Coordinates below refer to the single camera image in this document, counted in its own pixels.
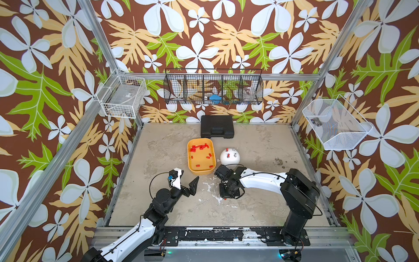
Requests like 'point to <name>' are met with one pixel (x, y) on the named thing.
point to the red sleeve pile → (193, 149)
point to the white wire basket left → (122, 97)
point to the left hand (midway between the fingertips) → (190, 172)
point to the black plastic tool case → (217, 126)
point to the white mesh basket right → (338, 125)
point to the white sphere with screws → (229, 156)
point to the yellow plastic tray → (201, 156)
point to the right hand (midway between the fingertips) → (220, 196)
